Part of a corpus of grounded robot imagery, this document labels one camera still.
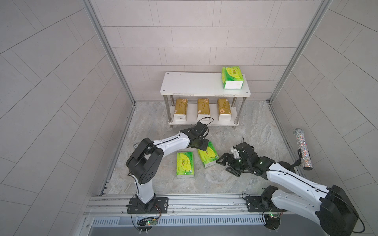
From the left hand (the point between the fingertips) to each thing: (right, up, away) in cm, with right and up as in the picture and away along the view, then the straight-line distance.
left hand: (205, 144), depth 91 cm
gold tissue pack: (-16, +22, +5) cm, 27 cm away
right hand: (+7, -9, -13) cm, 17 cm away
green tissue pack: (-12, -9, -12) cm, 19 cm away
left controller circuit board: (-29, -30, -25) cm, 49 cm away
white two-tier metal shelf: (-10, +33, +26) cm, 43 cm away
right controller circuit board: (+30, -31, -23) cm, 49 cm away
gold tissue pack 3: (+12, +22, +4) cm, 25 cm away
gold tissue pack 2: (-1, +22, +6) cm, 23 cm away
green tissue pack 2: (+1, -5, -9) cm, 11 cm away
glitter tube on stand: (+44, -2, -25) cm, 51 cm away
